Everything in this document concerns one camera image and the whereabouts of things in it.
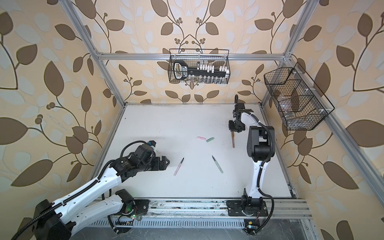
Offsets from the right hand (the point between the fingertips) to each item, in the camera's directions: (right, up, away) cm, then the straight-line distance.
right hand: (234, 130), depth 101 cm
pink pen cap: (-23, -5, +1) cm, 23 cm away
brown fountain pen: (-1, -5, 0) cm, 5 cm away
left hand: (-43, -15, -22) cm, 51 cm away
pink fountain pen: (-37, -21, -13) cm, 45 cm away
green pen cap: (-17, -6, -1) cm, 18 cm away
